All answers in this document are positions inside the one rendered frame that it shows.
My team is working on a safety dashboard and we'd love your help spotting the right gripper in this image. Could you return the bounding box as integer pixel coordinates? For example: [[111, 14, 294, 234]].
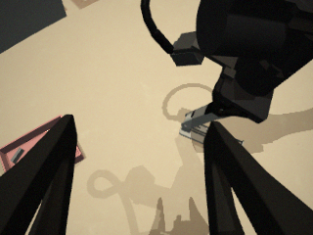
[[173, 31, 294, 123]]

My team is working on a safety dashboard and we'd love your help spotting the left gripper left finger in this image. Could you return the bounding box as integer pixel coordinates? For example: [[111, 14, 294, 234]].
[[0, 115, 77, 235]]

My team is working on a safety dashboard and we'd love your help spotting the pink shallow tray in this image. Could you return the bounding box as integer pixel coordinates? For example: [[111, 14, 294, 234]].
[[0, 115, 84, 172]]

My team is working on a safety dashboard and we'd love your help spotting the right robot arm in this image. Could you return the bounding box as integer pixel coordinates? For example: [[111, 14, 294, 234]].
[[170, 0, 313, 73]]

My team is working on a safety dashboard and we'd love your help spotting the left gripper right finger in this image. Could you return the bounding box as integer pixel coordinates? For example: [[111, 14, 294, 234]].
[[203, 120, 313, 235]]

